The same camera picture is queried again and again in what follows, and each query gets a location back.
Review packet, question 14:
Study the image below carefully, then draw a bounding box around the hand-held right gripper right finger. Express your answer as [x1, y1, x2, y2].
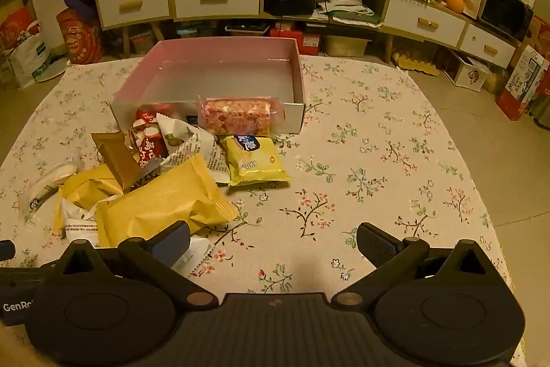
[332, 222, 495, 312]

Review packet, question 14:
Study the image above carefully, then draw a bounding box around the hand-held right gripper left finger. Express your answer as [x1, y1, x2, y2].
[54, 221, 216, 312]

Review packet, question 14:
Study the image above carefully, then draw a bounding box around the large yellow snack packet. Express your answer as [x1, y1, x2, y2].
[95, 154, 238, 248]

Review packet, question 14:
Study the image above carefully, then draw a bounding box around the white printed snack packet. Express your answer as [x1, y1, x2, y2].
[155, 113, 230, 184]

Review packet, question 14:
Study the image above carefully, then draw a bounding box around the red snack packet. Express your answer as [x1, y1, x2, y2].
[130, 109, 169, 165]

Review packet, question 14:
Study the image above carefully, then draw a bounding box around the gold brown snack packet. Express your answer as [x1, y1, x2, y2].
[91, 130, 142, 192]

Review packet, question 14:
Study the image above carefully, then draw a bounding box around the yellow cracker packet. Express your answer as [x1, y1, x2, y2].
[220, 134, 292, 188]

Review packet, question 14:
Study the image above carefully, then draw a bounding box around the pink nougat packet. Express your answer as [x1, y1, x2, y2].
[197, 95, 286, 136]

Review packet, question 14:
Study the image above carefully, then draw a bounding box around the pink cardboard box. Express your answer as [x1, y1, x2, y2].
[111, 39, 306, 136]

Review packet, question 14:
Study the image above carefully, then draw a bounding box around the yellow egg tray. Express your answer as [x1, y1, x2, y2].
[392, 49, 442, 76]

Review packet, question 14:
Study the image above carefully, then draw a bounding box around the round board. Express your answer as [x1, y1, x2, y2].
[38, 56, 70, 83]

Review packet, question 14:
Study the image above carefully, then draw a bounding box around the white printed bag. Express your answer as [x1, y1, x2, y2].
[9, 32, 53, 89]

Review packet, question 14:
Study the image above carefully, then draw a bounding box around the white printed box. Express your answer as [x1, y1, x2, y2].
[450, 56, 491, 93]

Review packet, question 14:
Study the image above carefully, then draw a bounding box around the plastic storage box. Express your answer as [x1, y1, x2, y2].
[322, 34, 371, 58]

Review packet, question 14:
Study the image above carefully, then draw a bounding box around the red carton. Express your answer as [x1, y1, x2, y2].
[495, 44, 550, 121]

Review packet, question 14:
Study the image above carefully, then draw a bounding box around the red box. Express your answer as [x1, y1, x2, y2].
[270, 27, 319, 55]

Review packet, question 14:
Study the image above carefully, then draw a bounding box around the red printed bag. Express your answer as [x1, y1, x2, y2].
[56, 8, 105, 65]

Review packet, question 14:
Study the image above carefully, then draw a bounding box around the white drawer cabinet unit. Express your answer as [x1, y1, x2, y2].
[172, 0, 518, 64]

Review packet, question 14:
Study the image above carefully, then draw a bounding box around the pile of papers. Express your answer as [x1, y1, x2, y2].
[316, 0, 384, 26]

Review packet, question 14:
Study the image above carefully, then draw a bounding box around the black device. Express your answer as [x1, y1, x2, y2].
[263, 0, 317, 16]

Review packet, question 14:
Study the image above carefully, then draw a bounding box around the black microwave oven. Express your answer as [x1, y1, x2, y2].
[476, 0, 537, 44]

